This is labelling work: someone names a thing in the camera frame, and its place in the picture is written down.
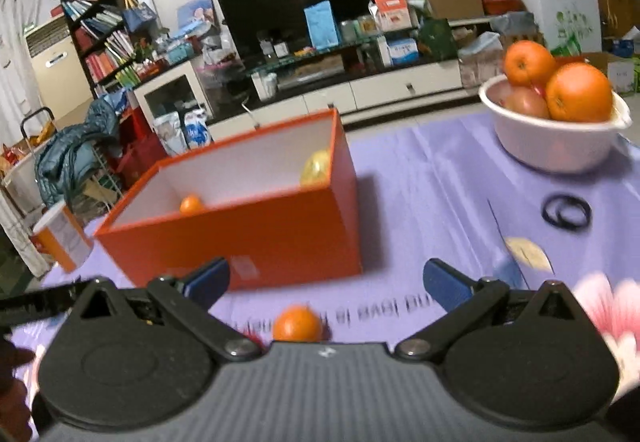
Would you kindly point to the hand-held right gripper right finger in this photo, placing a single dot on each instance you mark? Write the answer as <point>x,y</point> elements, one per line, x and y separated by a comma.
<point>445,284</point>

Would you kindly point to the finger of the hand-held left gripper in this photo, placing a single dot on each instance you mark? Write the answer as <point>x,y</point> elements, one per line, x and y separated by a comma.
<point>35,304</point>

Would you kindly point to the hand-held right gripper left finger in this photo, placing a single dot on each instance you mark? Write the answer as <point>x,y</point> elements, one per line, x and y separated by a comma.
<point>207,281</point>

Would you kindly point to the orange cardboard box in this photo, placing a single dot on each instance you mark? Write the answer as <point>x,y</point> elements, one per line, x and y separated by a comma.
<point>260,237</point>

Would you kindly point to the small tangerine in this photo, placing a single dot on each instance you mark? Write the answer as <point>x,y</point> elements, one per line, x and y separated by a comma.
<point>191,205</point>
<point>297,323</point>

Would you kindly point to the yellow-green pear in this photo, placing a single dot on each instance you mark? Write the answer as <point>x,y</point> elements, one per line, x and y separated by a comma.
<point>316,168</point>

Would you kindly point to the person's left hand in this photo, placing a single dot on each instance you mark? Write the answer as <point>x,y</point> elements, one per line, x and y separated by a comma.
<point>12,402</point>

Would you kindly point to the orange and white canister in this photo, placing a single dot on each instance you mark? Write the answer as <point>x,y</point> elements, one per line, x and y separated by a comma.
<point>65,242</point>

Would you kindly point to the purple printed tablecloth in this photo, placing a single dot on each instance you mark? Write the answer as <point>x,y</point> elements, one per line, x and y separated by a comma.
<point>425,202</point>

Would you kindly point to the blue jacket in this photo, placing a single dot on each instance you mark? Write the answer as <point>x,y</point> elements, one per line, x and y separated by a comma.
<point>75,147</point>

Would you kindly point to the white plastic colander basket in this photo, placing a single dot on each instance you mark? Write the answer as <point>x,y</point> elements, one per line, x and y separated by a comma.
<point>550,142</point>

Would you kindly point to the white glass-door cabinet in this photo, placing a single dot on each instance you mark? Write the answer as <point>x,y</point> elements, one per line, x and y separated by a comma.
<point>170,94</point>

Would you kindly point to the red apple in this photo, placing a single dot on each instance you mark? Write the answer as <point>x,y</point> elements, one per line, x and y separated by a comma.
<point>525,103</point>

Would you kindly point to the white television cabinet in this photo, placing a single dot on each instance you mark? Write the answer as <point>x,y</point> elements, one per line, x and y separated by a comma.
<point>375,89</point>

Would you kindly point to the white standing air conditioner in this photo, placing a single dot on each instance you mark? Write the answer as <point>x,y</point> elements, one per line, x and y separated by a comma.
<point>55,72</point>

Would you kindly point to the white curtain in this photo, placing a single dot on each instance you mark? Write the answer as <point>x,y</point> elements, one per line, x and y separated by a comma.
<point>12,72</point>

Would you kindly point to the large orange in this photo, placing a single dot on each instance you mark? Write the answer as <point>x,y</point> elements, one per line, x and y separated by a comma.
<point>579,92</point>
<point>529,63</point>

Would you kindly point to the blue and white carton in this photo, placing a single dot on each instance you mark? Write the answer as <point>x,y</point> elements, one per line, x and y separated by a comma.
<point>402,52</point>

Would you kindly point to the dark green bag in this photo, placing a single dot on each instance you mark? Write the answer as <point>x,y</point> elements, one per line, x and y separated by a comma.
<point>437,39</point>

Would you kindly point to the blue tote bag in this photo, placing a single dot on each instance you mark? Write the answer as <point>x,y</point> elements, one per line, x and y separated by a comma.
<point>139,14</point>

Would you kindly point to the cardboard box on floor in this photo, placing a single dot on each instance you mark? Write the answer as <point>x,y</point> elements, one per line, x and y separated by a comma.
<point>617,69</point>

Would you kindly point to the orange and white carton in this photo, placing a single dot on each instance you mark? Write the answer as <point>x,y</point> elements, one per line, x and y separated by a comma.
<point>392,12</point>

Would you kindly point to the blue paper packet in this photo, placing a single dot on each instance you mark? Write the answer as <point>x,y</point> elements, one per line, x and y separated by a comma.
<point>322,24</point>

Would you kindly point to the white chest freezer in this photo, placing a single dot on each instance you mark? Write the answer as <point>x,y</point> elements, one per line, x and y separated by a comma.
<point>550,2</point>

